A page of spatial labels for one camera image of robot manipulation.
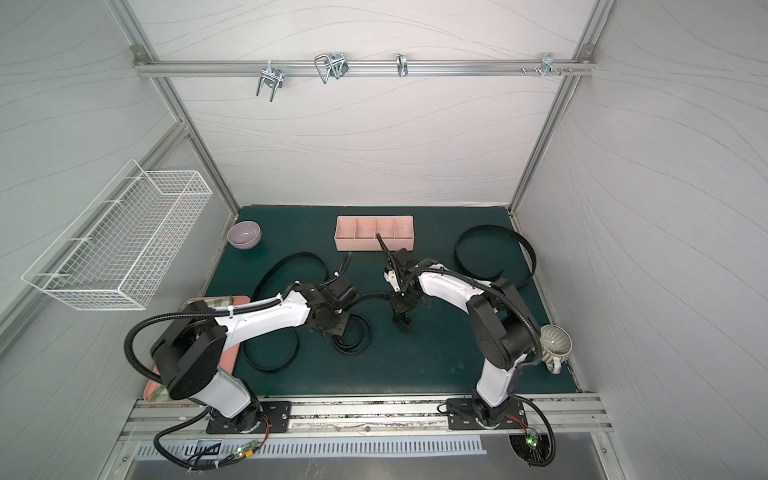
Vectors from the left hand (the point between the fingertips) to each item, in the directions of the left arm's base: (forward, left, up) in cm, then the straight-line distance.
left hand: (339, 327), depth 86 cm
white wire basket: (+4, +48, +29) cm, 57 cm away
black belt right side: (+35, -63, 0) cm, 72 cm away
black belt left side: (+10, +29, 0) cm, 30 cm away
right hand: (+7, -17, 0) cm, 19 cm away
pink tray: (-18, +45, 0) cm, 48 cm away
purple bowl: (+34, +40, +1) cm, 52 cm away
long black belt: (0, -8, -2) cm, 8 cm away
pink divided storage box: (+42, -1, -6) cm, 42 cm away
